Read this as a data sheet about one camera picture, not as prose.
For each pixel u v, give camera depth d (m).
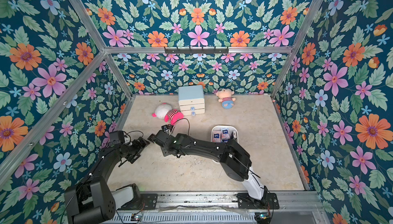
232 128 0.94
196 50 0.92
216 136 0.91
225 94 1.11
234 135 0.91
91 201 0.41
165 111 1.01
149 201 0.74
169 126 0.99
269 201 0.64
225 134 0.91
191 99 0.99
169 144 0.62
